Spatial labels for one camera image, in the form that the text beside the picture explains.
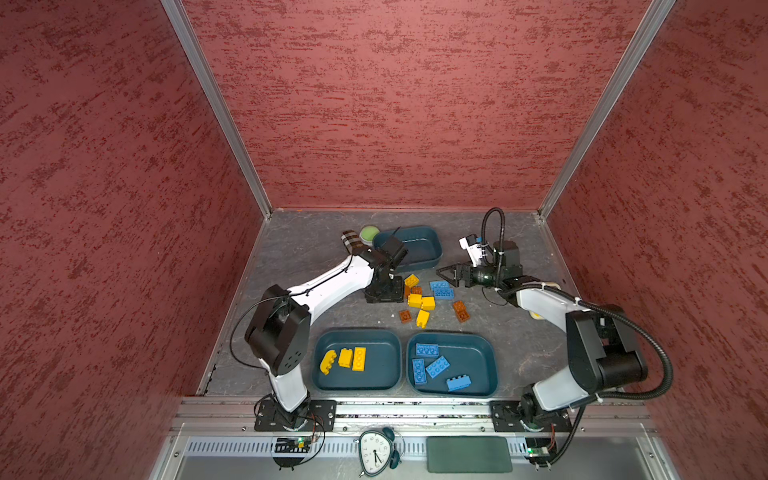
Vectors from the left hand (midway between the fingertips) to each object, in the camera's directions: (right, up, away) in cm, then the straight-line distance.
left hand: (391, 304), depth 85 cm
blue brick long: (+8, -18, -2) cm, 20 cm away
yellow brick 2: (-13, -14, -4) cm, 19 cm away
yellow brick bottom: (+10, -5, +4) cm, 12 cm away
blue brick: (+13, -17, -4) cm, 21 cm away
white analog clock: (-3, -29, -19) cm, 35 cm away
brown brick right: (+22, -4, +7) cm, 24 cm away
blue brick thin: (+11, -13, 0) cm, 17 cm away
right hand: (+15, +8, +2) cm, 18 cm away
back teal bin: (+12, +17, +25) cm, 33 cm away
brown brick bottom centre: (+5, -5, +7) cm, 10 cm away
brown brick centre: (+8, +2, +12) cm, 14 cm away
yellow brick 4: (+7, -1, +8) cm, 11 cm away
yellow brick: (-18, -15, -4) cm, 23 cm away
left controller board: (-22, -31, -15) cm, 40 cm away
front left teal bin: (-2, -16, -3) cm, 16 cm away
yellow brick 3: (+7, +5, +15) cm, 17 cm away
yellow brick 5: (+12, -1, +7) cm, 14 cm away
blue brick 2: (+18, -19, -7) cm, 28 cm away
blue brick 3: (+18, +1, +11) cm, 21 cm away
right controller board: (+36, -31, -14) cm, 50 cm away
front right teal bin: (+24, -14, -1) cm, 27 cm away
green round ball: (-9, +21, +25) cm, 34 cm away
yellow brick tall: (-9, -15, -2) cm, 18 cm away
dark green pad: (+18, -31, -17) cm, 40 cm away
